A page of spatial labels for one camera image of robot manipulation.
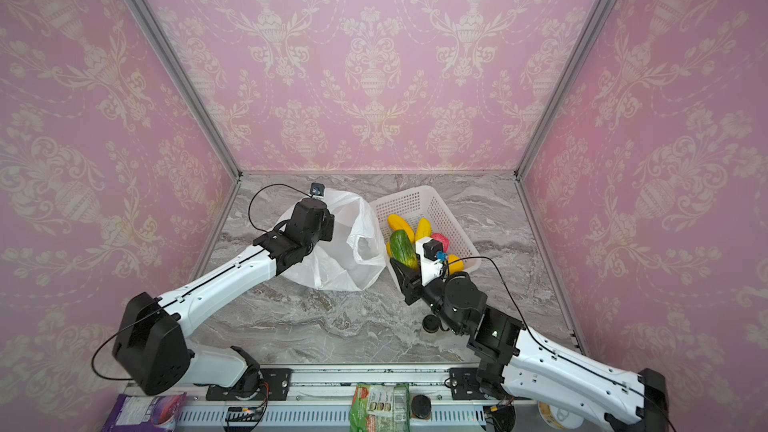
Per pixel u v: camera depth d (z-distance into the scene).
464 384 0.73
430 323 0.76
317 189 0.71
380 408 0.70
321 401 0.73
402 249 0.63
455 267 0.56
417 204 1.06
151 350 0.41
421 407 0.70
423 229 0.98
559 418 0.65
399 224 1.00
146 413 0.69
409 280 0.58
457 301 0.48
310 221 0.62
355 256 0.79
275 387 0.74
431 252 0.55
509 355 0.49
